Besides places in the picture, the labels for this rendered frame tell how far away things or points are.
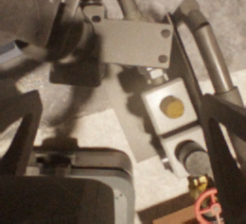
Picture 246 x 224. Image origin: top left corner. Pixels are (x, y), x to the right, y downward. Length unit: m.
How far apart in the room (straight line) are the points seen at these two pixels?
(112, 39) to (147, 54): 0.04
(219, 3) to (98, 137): 0.69
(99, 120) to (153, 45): 0.67
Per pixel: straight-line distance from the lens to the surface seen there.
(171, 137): 0.41
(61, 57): 0.17
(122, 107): 0.84
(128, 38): 0.22
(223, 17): 0.94
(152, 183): 0.95
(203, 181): 0.47
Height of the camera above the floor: 0.84
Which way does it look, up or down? 83 degrees down
